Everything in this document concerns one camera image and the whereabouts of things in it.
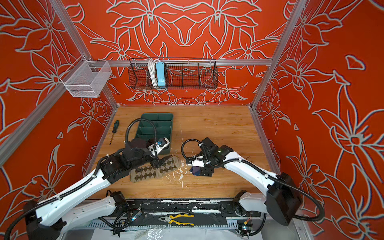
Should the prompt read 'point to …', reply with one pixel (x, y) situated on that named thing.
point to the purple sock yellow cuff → (196, 170)
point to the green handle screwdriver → (115, 127)
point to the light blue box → (160, 74)
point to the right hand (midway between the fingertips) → (199, 162)
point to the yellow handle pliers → (169, 219)
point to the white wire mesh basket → (86, 78)
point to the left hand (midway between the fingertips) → (165, 146)
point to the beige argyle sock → (142, 173)
